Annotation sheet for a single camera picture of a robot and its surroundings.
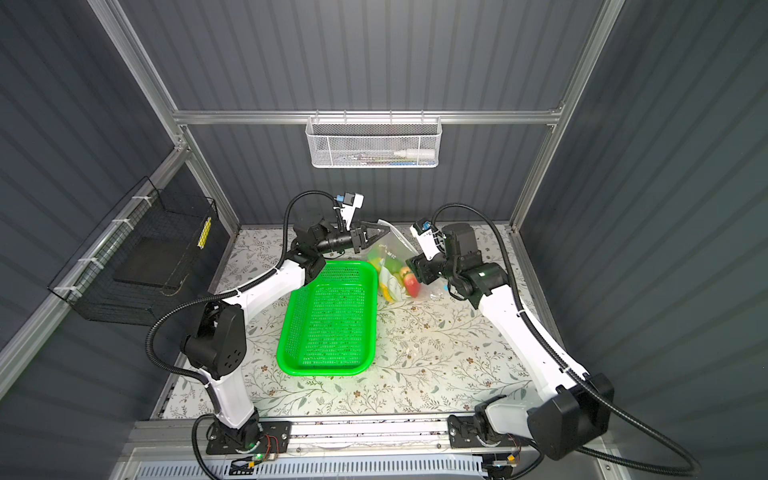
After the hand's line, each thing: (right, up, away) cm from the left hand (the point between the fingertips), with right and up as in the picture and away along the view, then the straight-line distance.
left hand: (390, 229), depth 75 cm
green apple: (-5, -8, +22) cm, 24 cm away
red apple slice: (+6, -15, +12) cm, 20 cm away
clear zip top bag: (+2, -14, +12) cm, 18 cm away
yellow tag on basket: (-52, -2, +7) cm, 53 cm away
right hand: (+8, -7, +2) cm, 11 cm away
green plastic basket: (-19, -29, +17) cm, 39 cm away
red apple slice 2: (+6, -13, +13) cm, 19 cm away
